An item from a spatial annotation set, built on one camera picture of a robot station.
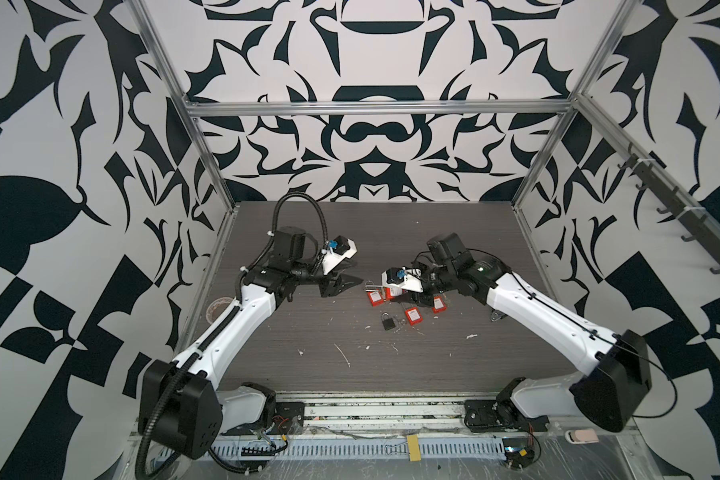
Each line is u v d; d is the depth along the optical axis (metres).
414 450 0.69
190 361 0.41
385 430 0.73
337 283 0.66
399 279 0.63
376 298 0.92
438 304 0.93
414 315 0.91
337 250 0.64
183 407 0.39
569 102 0.91
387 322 0.89
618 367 0.40
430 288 0.65
